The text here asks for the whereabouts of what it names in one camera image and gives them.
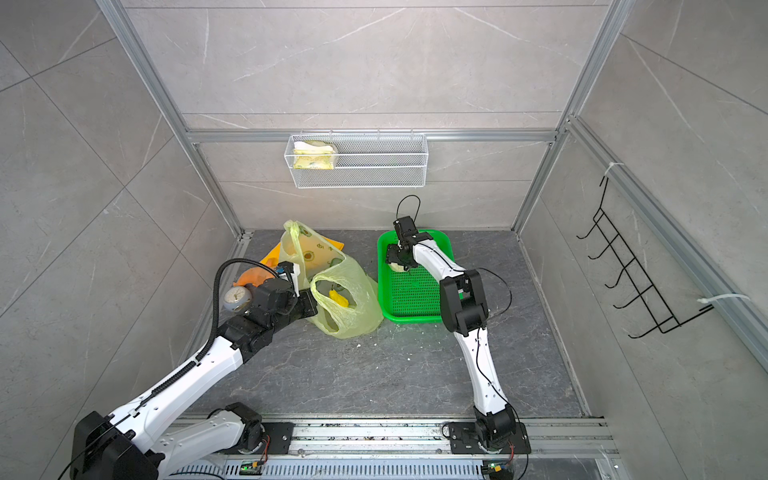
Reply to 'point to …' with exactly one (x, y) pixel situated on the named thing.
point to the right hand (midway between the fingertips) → (397, 256)
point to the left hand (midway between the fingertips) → (322, 289)
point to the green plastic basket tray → (412, 295)
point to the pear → (396, 267)
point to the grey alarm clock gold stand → (237, 299)
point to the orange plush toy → (254, 276)
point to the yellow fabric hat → (318, 252)
